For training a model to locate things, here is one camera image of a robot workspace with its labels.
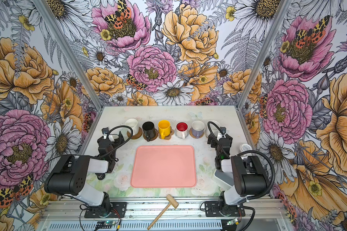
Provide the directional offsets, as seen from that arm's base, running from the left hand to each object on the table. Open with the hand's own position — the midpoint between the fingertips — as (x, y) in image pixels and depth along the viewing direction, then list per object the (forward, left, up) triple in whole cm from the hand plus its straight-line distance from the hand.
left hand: (113, 136), depth 93 cm
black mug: (+7, -21, -3) cm, 23 cm away
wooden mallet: (-37, -38, -6) cm, 53 cm away
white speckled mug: (+11, -10, -1) cm, 15 cm away
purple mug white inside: (+10, -55, -5) cm, 56 cm away
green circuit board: (-45, -5, -9) cm, 46 cm away
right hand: (0, -67, 0) cm, 67 cm away
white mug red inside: (+9, -44, -4) cm, 45 cm away
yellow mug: (+7, -32, 0) cm, 33 cm away
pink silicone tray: (-16, -32, -11) cm, 37 cm away
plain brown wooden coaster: (+6, -14, -6) cm, 16 cm away
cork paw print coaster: (+4, -34, -8) cm, 35 cm away
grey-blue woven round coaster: (+6, -39, -8) cm, 41 cm away
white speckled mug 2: (+8, -67, -5) cm, 68 cm away
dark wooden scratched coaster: (+3, -24, -8) cm, 26 cm away
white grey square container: (-26, -66, -3) cm, 71 cm away
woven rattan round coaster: (+8, -50, -8) cm, 51 cm away
